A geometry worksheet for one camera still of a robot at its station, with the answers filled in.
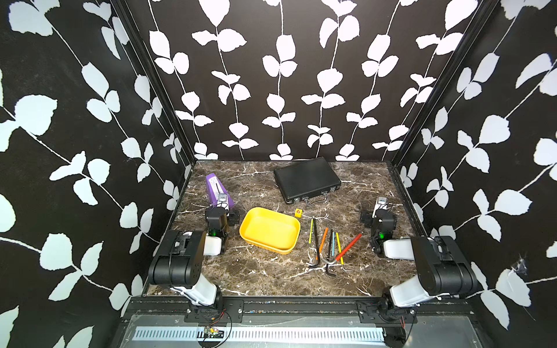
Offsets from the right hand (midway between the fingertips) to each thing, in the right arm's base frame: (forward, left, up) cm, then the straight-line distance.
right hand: (376, 205), depth 94 cm
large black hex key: (-23, +27, -6) cm, 36 cm away
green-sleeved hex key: (-10, +29, -6) cm, 31 cm away
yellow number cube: (-1, +34, -5) cm, 35 cm away
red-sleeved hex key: (-16, +13, -7) cm, 22 cm away
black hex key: (-20, +22, -7) cm, 31 cm away
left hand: (0, +68, +1) cm, 68 cm away
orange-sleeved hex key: (-15, +24, -7) cm, 29 cm away
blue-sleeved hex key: (-15, +19, -8) cm, 26 cm away
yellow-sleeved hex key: (-16, +17, -8) cm, 25 cm away
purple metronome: (+3, +71, +5) cm, 71 cm away
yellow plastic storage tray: (-10, +45, -6) cm, 47 cm away
